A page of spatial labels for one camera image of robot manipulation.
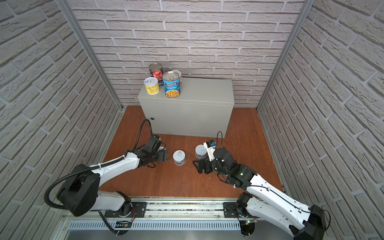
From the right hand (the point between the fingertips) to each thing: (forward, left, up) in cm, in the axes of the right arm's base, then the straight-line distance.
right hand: (200, 159), depth 73 cm
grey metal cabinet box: (+39, -6, -4) cm, 40 cm away
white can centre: (+8, +12, -13) cm, 19 cm away
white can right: (+11, -2, -12) cm, 16 cm away
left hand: (+13, +22, -13) cm, 29 cm away
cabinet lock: (+30, +27, 0) cm, 40 cm away
